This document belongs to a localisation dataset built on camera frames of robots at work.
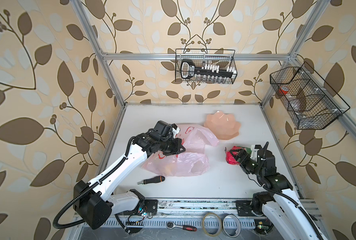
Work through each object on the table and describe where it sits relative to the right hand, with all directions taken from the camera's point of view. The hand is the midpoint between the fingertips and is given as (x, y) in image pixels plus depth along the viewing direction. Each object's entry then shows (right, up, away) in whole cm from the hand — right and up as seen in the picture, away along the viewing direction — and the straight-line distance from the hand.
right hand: (234, 157), depth 79 cm
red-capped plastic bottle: (+31, +26, -4) cm, 41 cm away
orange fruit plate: (+3, +16, +27) cm, 31 cm away
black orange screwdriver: (-42, -13, +3) cm, 44 cm away
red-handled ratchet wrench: (-33, -29, -10) cm, 45 cm away
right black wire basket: (+37, +28, -6) cm, 47 cm away
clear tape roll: (-10, -28, -11) cm, 32 cm away
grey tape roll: (0, -32, -9) cm, 33 cm away
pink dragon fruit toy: (-2, +2, -2) cm, 4 cm away
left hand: (-25, +6, -7) cm, 27 cm away
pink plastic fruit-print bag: (-22, +1, -9) cm, 24 cm away
